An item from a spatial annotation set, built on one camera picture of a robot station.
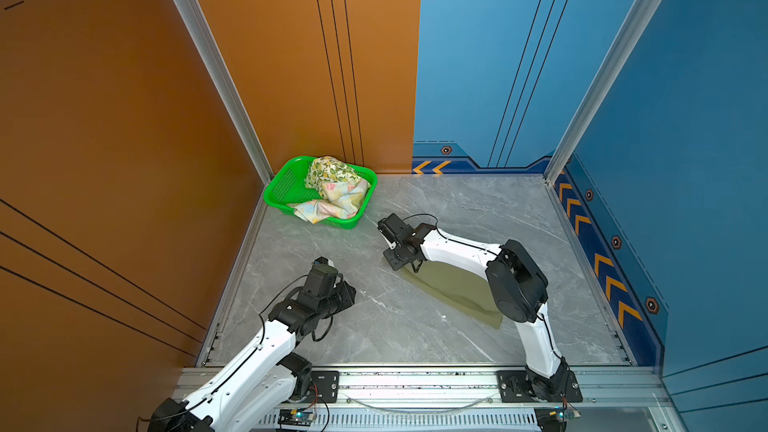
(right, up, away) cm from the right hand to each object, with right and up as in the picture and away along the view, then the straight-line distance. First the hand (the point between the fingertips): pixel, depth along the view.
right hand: (393, 256), depth 94 cm
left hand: (-11, -7, -11) cm, 17 cm away
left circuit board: (-23, -34, -24) cm, 47 cm away
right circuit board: (+39, -34, -24) cm, 57 cm away
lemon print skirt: (-23, +29, +9) cm, 38 cm away
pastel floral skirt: (-16, +18, +6) cm, 25 cm away
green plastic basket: (-41, +24, +18) cm, 51 cm away
